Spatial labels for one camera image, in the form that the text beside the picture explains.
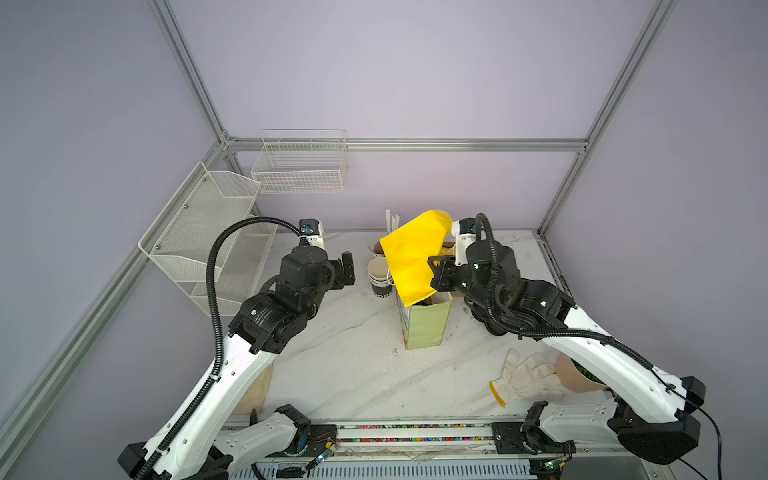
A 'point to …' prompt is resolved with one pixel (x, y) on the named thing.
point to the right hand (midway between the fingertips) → (424, 259)
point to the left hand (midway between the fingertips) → (326, 257)
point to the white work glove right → (533, 379)
